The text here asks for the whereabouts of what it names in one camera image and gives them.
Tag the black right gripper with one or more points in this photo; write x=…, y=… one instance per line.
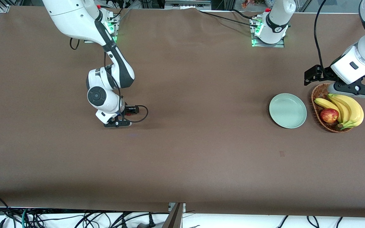
x=127, y=110

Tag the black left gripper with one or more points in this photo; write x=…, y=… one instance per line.
x=324, y=72

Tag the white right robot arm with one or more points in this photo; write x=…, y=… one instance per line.
x=74, y=19

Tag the pale green plate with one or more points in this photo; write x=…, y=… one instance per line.
x=287, y=110

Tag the brown wicker basket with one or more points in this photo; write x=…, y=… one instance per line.
x=321, y=91

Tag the red apple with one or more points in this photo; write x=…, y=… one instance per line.
x=329, y=116

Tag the yellow banana bunch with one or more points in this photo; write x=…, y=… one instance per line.
x=353, y=110

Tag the brown table cover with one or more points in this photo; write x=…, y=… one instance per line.
x=182, y=158

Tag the orange background object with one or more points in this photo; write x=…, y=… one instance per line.
x=246, y=3

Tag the black power plug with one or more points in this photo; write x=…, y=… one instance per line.
x=151, y=222

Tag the grey equipment box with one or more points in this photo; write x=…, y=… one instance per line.
x=187, y=3

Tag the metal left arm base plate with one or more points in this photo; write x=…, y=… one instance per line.
x=279, y=45

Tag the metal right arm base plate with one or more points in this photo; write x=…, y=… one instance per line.
x=115, y=40

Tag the aluminium frame post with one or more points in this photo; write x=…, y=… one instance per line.
x=174, y=218

